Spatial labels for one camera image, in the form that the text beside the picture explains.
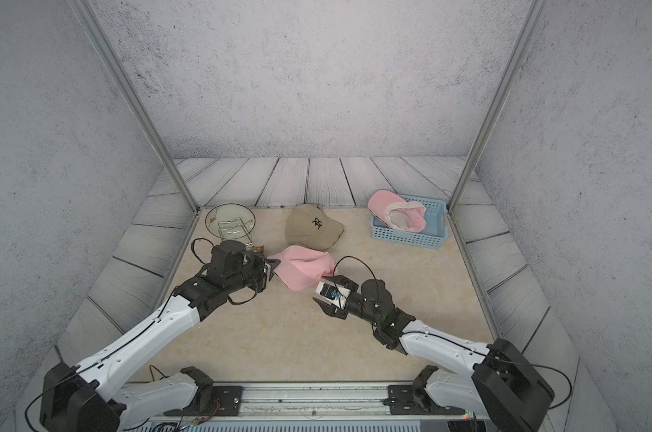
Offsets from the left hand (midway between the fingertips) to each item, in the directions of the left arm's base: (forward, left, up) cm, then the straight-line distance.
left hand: (287, 259), depth 76 cm
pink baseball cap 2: (+36, -39, -18) cm, 56 cm away
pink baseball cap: (0, -3, -4) cm, 5 cm away
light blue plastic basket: (+25, -54, -21) cm, 64 cm away
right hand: (-5, -10, -5) cm, 13 cm away
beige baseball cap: (+28, -3, -17) cm, 33 cm away
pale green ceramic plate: (+27, +25, -8) cm, 37 cm away
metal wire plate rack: (+25, +28, -15) cm, 40 cm away
